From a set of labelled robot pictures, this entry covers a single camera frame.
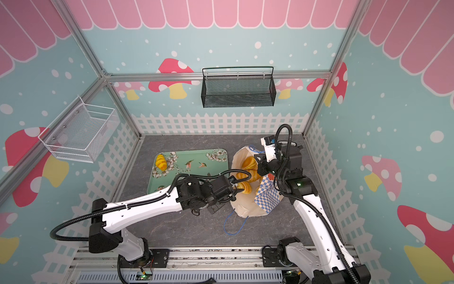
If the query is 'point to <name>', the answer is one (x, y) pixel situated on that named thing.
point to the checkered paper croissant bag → (267, 196)
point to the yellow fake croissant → (250, 163)
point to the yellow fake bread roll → (161, 162)
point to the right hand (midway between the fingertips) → (255, 155)
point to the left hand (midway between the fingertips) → (215, 199)
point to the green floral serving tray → (181, 163)
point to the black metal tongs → (233, 179)
